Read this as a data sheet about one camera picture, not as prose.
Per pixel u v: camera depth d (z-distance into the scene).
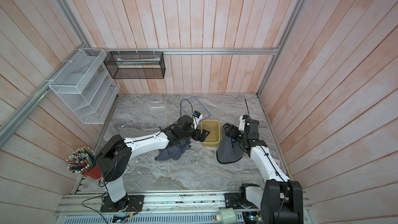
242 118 0.79
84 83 0.74
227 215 0.64
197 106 1.14
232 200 0.73
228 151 0.88
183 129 0.68
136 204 0.73
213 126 1.01
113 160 0.48
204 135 0.78
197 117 0.77
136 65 1.05
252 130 0.66
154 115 1.08
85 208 0.70
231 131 0.77
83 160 0.69
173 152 0.87
